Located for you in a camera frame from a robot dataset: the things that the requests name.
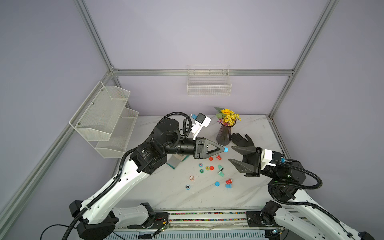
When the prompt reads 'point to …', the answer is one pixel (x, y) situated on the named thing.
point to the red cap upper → (211, 158)
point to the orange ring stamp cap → (191, 177)
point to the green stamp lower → (221, 173)
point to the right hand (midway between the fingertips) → (229, 153)
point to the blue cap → (217, 184)
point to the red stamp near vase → (219, 157)
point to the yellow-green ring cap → (207, 168)
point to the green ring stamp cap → (201, 171)
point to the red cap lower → (211, 168)
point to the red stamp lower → (229, 181)
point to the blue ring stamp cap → (200, 165)
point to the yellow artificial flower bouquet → (227, 117)
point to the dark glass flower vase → (224, 135)
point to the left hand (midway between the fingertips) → (219, 152)
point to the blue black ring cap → (188, 187)
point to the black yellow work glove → (238, 139)
